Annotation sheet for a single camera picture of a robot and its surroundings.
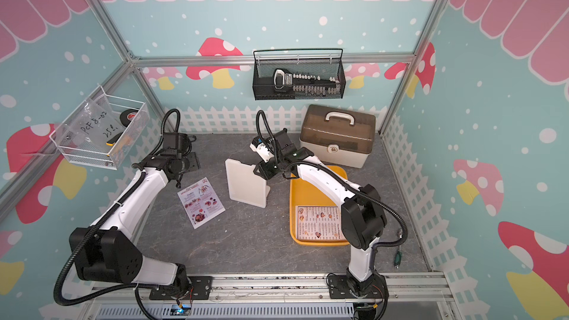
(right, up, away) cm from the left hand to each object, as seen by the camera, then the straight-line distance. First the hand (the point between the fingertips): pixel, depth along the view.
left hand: (187, 165), depth 84 cm
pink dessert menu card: (+1, -17, +11) cm, 20 cm away
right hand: (+27, -1, -1) cm, 27 cm away
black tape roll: (-19, +18, -5) cm, 27 cm away
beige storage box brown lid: (+60, +12, +9) cm, 61 cm away
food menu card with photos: (+49, -23, +5) cm, 55 cm away
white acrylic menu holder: (+22, -8, +2) cm, 23 cm away
